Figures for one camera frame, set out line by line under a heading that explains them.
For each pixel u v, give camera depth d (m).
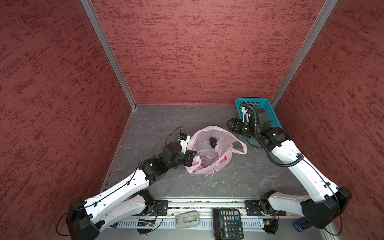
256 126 0.53
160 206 0.75
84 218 0.39
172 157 0.56
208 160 0.91
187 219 0.70
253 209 0.74
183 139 0.65
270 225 0.71
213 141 0.95
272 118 1.03
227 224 0.68
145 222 0.72
